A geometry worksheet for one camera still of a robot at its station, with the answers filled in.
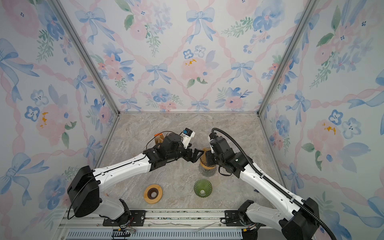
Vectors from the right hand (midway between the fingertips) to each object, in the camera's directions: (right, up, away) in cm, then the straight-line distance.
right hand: (207, 153), depth 78 cm
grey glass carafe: (0, -12, +5) cm, 13 cm away
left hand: (-5, +3, -2) cm, 6 cm away
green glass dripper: (-2, -21, +5) cm, 21 cm away
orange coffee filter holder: (-29, +7, +17) cm, 35 cm away
